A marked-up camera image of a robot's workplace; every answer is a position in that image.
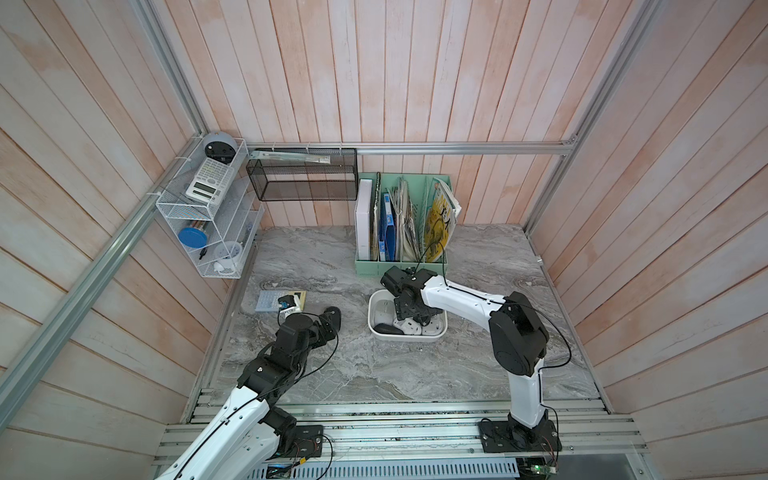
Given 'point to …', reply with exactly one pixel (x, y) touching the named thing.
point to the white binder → (363, 219)
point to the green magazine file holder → (402, 219)
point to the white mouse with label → (435, 326)
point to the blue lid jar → (193, 237)
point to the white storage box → (382, 310)
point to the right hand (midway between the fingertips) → (415, 307)
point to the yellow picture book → (442, 209)
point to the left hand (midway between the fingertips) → (317, 323)
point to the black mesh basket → (304, 174)
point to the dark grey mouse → (387, 329)
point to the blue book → (387, 231)
